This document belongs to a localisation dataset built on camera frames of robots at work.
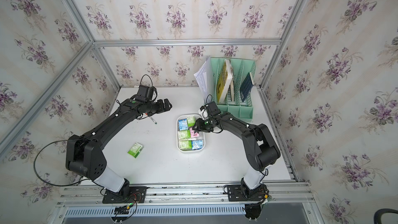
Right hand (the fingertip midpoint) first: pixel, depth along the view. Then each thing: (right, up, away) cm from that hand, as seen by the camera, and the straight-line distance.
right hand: (197, 129), depth 89 cm
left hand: (-17, +13, -3) cm, 21 cm away
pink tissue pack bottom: (-2, -3, -1) cm, 4 cm away
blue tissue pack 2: (0, -9, -3) cm, 9 cm away
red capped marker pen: (-27, +2, +9) cm, 29 cm away
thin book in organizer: (+23, +24, +13) cm, 36 cm away
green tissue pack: (-4, +4, +4) cm, 7 cm away
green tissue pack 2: (-7, -3, -1) cm, 8 cm away
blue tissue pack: (-9, +2, +3) cm, 9 cm away
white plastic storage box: (+3, -4, +3) cm, 5 cm away
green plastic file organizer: (+30, +9, +10) cm, 33 cm away
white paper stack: (+4, +30, 0) cm, 31 cm away
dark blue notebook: (+34, +26, +16) cm, 46 cm away
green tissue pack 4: (-35, -11, -3) cm, 36 cm away
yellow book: (+17, +29, +9) cm, 35 cm away
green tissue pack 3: (-6, -8, -3) cm, 11 cm away
